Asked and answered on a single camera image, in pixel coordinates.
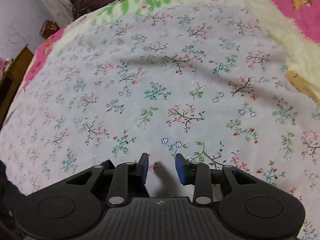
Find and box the white floral bed sheet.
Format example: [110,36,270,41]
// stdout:
[1,0,319,239]

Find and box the wooden side cabinet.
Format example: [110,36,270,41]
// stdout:
[0,45,34,127]

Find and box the brown handbag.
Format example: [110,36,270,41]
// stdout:
[73,0,98,20]

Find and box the pink yellow cartoon blanket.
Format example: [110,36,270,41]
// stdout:
[19,0,319,102]

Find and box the beige curtain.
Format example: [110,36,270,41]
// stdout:
[24,0,75,27]

